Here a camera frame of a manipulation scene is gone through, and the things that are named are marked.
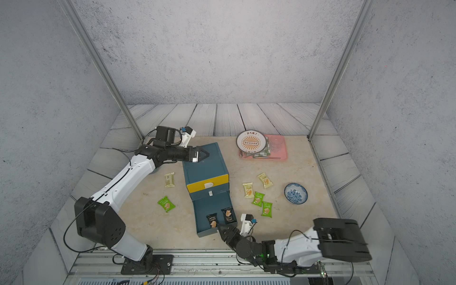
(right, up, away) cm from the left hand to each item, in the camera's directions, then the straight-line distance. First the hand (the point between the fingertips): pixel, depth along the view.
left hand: (204, 154), depth 80 cm
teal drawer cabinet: (+3, -5, +4) cm, 8 cm away
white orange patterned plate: (+24, +7, +36) cm, 44 cm away
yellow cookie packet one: (-22, -15, +19) cm, 33 cm away
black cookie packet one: (+3, -30, +5) cm, 31 cm away
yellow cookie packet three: (+21, -19, +15) cm, 32 cm away
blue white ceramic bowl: (+45, -21, +13) cm, 51 cm away
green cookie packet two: (+25, -23, +12) cm, 36 cm away
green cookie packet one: (-20, -25, +10) cm, 34 cm away
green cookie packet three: (+29, -27, +9) cm, 41 cm away
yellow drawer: (+2, -12, -4) cm, 13 cm away
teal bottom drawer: (+2, -26, +7) cm, 27 cm away
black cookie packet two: (+11, -29, +5) cm, 31 cm away
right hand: (+7, -31, -7) cm, 33 cm away
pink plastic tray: (+39, +2, +32) cm, 50 cm away
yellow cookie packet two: (+31, -15, +19) cm, 39 cm away
